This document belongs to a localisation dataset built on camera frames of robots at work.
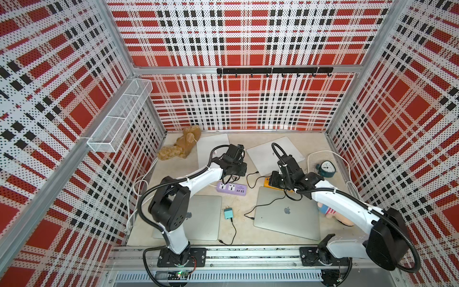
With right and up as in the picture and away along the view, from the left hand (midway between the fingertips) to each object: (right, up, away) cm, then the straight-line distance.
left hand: (245, 168), depth 91 cm
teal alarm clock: (+46, -1, +7) cm, 46 cm away
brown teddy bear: (-36, +12, +12) cm, 40 cm away
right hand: (+12, -4, -8) cm, 15 cm away
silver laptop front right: (+19, -21, -5) cm, 29 cm away
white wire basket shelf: (-72, +18, +1) cm, 74 cm away
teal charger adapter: (-9, -21, -7) cm, 23 cm away
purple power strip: (-6, -11, 0) cm, 12 cm away
